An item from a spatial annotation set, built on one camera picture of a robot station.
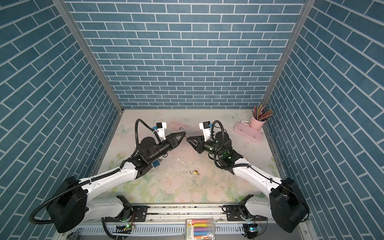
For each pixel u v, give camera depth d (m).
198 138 0.68
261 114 1.03
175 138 0.68
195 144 0.73
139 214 0.74
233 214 0.73
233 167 0.56
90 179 0.45
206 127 0.68
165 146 0.66
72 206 0.41
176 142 0.68
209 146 0.68
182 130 0.74
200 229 0.69
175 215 0.74
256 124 1.04
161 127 0.70
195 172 0.88
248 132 1.06
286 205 0.41
